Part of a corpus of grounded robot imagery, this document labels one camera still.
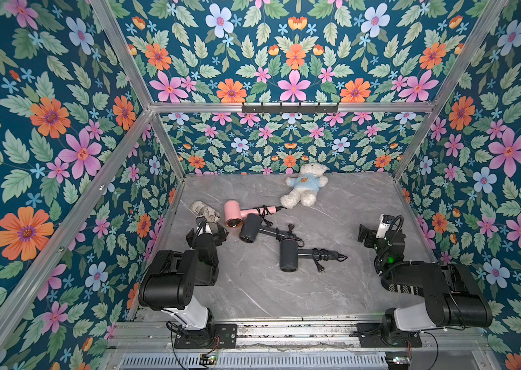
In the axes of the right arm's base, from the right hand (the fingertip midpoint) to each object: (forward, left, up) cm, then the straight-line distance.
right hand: (379, 225), depth 92 cm
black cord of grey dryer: (-4, +36, -3) cm, 37 cm away
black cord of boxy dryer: (-12, +23, -4) cm, 26 cm away
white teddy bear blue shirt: (+20, +29, +2) cm, 35 cm away
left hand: (-2, +70, +2) cm, 70 cm away
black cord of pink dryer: (+9, +48, -2) cm, 49 cm away
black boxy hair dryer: (-12, +36, -3) cm, 38 cm away
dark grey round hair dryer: (+1, +53, -3) cm, 53 cm away
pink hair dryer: (+4, +60, 0) cm, 60 cm away
